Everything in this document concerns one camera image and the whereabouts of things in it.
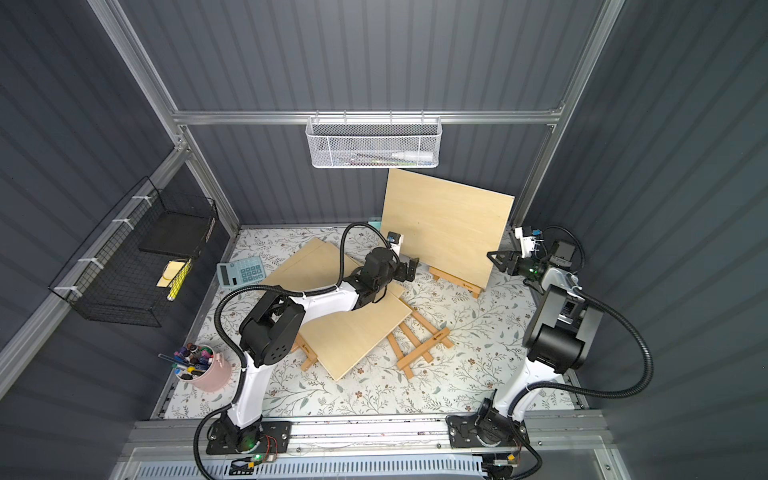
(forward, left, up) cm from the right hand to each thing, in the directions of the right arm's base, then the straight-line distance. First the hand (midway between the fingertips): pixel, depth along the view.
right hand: (500, 256), depth 91 cm
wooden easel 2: (-25, +25, -12) cm, 37 cm away
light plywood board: (+8, +16, +5) cm, 18 cm away
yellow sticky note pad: (-14, +89, +11) cm, 91 cm away
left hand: (-1, +27, -1) cm, 27 cm away
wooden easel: (-6, +9, -8) cm, 13 cm away
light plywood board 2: (-23, +48, -10) cm, 54 cm away
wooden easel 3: (-28, +56, -10) cm, 63 cm away
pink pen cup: (-33, +80, -2) cm, 87 cm away
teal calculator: (+4, +88, -13) cm, 89 cm away
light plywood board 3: (+7, +61, -14) cm, 63 cm away
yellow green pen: (-21, +84, +13) cm, 88 cm away
